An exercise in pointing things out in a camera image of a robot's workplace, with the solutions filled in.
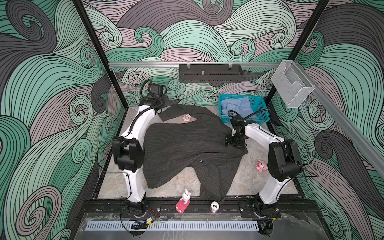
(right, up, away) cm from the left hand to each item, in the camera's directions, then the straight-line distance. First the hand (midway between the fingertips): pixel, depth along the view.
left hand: (165, 99), depth 90 cm
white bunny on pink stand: (+12, -53, -18) cm, 57 cm away
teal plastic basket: (+70, -1, +26) cm, 74 cm away
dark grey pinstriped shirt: (+18, -24, +11) cm, 32 cm away
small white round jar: (+27, -54, -21) cm, 63 cm away
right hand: (+41, -29, +2) cm, 50 cm away
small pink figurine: (+14, -11, +20) cm, 27 cm away
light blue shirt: (+58, -2, +27) cm, 64 cm away
